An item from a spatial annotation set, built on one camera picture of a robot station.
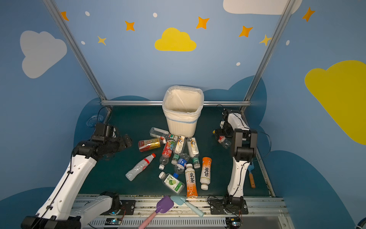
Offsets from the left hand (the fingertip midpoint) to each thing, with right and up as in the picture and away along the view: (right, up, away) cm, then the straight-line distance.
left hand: (127, 143), depth 76 cm
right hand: (+59, +1, +23) cm, 64 cm away
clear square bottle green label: (+12, +3, +28) cm, 31 cm away
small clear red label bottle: (+59, -3, +22) cm, 63 cm away
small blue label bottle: (+29, -15, +10) cm, 34 cm away
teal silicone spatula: (+28, -31, +1) cm, 42 cm away
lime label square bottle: (+24, -23, +4) cm, 33 cm away
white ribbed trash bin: (+29, +7, +18) cm, 35 cm away
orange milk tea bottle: (+35, -25, +1) cm, 43 cm away
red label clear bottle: (+20, -5, +16) cm, 26 cm away
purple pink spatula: (+20, -33, 0) cm, 39 cm away
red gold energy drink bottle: (+5, -4, +17) cm, 18 cm away
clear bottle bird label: (+27, -4, +18) cm, 33 cm away
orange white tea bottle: (+44, -18, +6) cm, 48 cm away
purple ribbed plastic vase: (-26, +13, +12) cm, 31 cm away
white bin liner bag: (+30, +25, +29) cm, 49 cm away
